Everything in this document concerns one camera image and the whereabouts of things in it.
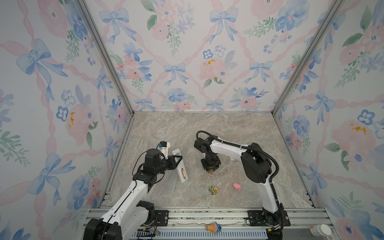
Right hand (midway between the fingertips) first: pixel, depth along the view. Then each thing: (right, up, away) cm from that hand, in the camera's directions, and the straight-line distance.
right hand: (209, 170), depth 91 cm
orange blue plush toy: (0, -20, -22) cm, 30 cm away
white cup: (+46, -19, -25) cm, 56 cm away
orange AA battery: (-15, +3, -11) cm, 19 cm away
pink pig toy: (+15, -7, -9) cm, 18 cm away
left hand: (-16, +10, -10) cm, 22 cm away
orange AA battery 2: (+1, -1, -3) cm, 3 cm away
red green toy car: (+1, -8, -10) cm, 13 cm away
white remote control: (-16, +4, -12) cm, 20 cm away
